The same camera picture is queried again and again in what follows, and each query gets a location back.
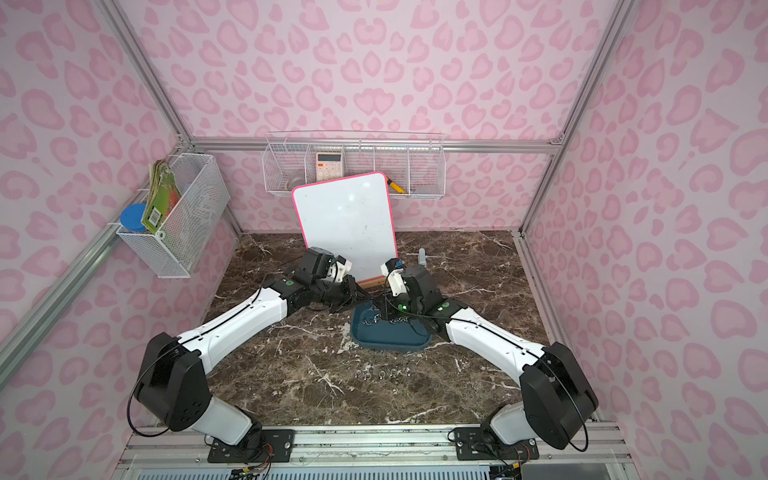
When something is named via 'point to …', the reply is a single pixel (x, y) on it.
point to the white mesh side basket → (177, 251)
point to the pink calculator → (329, 166)
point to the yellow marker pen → (395, 186)
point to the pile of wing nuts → (377, 317)
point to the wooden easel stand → (371, 282)
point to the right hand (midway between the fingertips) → (371, 301)
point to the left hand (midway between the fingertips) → (371, 292)
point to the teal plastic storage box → (369, 331)
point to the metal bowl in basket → (294, 182)
